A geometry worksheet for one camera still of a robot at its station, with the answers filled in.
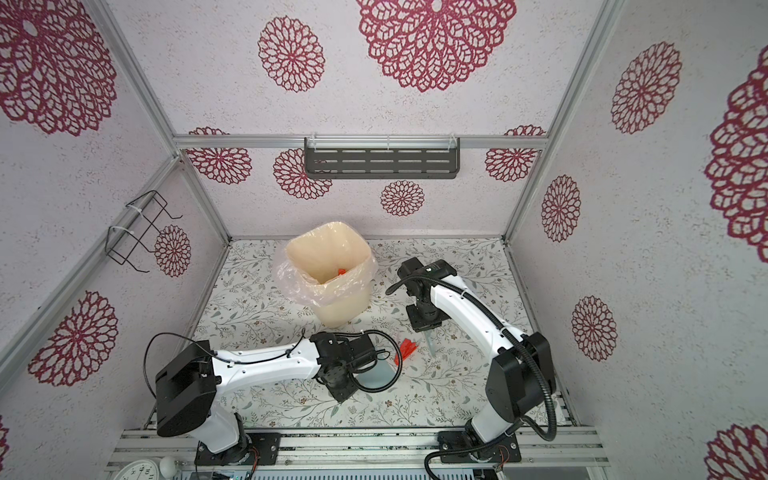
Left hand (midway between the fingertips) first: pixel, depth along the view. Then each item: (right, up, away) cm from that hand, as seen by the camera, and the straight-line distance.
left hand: (341, 392), depth 79 cm
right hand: (+23, +19, +2) cm, 30 cm away
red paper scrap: (+19, +9, +11) cm, 23 cm away
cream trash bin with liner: (-7, +32, +18) cm, 38 cm away
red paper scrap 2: (-3, +32, +20) cm, 38 cm away
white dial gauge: (-43, -12, -12) cm, 47 cm away
